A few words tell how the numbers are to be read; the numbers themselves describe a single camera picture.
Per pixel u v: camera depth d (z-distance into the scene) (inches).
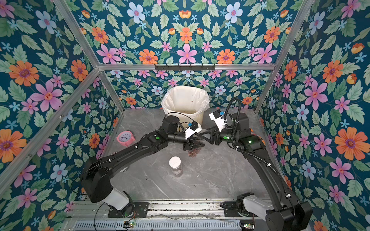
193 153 28.7
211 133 23.5
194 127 24.1
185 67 36.4
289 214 14.3
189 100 37.8
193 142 25.1
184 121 25.0
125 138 39.0
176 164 29.0
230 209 28.8
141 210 29.0
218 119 23.6
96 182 16.6
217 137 23.1
